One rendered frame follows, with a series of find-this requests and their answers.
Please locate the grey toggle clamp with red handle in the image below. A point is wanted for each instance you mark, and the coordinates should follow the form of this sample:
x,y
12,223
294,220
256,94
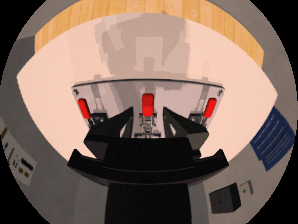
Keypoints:
x,y
207,113
150,118

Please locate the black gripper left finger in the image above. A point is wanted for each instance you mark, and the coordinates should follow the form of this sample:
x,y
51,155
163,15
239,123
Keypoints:
x,y
113,126

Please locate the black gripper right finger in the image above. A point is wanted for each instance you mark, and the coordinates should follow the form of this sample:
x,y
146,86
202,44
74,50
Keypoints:
x,y
184,127

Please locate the grey fixture plate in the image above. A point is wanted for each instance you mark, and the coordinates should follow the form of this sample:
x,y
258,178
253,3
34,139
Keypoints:
x,y
115,96

